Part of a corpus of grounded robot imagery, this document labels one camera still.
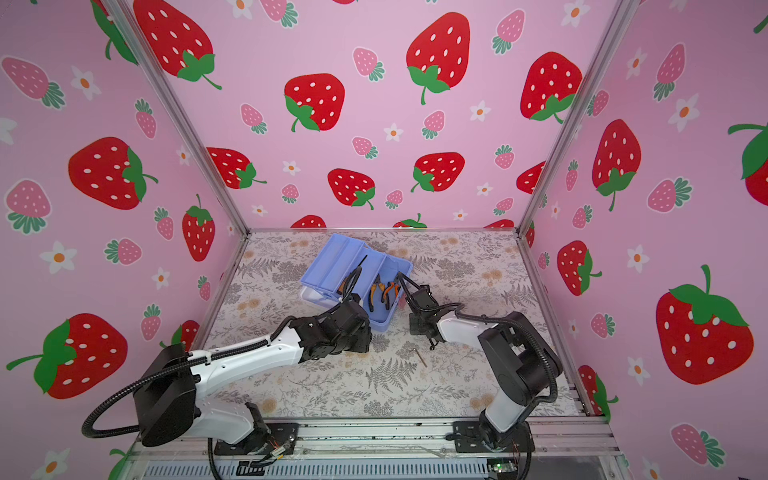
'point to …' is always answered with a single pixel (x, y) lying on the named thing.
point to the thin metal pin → (420, 357)
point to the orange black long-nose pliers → (387, 290)
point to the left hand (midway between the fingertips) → (368, 336)
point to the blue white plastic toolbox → (342, 255)
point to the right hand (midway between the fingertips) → (419, 320)
